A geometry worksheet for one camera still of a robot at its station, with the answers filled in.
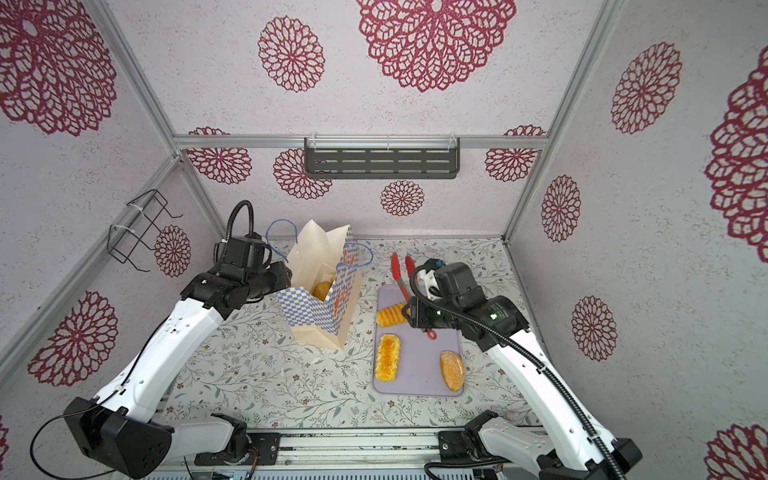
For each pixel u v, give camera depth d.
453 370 0.81
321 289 1.00
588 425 0.38
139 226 0.79
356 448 0.75
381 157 0.94
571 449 0.37
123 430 0.37
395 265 0.73
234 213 0.57
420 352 0.89
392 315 0.94
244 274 0.56
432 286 0.61
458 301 0.49
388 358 0.85
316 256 0.98
